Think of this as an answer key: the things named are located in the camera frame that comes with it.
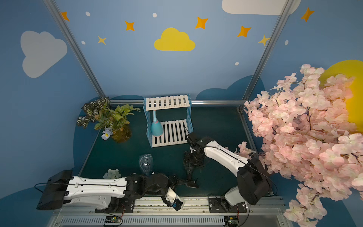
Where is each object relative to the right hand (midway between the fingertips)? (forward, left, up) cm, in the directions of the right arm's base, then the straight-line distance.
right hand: (189, 163), depth 82 cm
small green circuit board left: (-29, +39, -8) cm, 49 cm away
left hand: (-13, +3, +6) cm, 15 cm away
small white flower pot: (-11, +40, +7) cm, 42 cm away
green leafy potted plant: (+14, +45, +19) cm, 51 cm away
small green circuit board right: (-26, -23, -9) cm, 36 cm away
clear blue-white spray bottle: (-2, +26, +1) cm, 26 cm away
